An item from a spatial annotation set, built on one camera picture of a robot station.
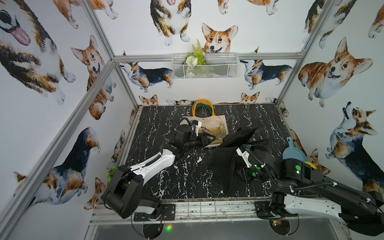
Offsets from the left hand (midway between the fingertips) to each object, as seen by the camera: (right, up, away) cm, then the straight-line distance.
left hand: (216, 137), depth 78 cm
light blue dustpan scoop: (+49, -11, +16) cm, 53 cm away
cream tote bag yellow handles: (+4, +5, +28) cm, 29 cm away
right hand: (+7, -14, -13) cm, 20 cm away
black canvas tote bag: (+6, -17, +17) cm, 25 cm away
